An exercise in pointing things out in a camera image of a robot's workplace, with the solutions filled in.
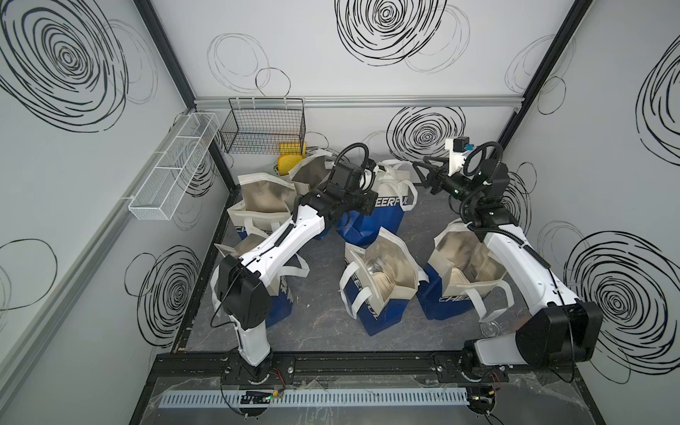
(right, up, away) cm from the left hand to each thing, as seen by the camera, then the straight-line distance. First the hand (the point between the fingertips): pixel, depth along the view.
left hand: (374, 195), depth 79 cm
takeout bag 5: (+7, +1, 0) cm, 7 cm away
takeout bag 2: (-26, -29, -7) cm, 40 cm away
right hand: (+12, +9, -9) cm, 17 cm away
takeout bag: (+28, -26, +4) cm, 39 cm away
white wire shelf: (-60, +2, -5) cm, 60 cm away
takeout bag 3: (+2, -27, +3) cm, 27 cm away
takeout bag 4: (-36, -2, +11) cm, 38 cm away
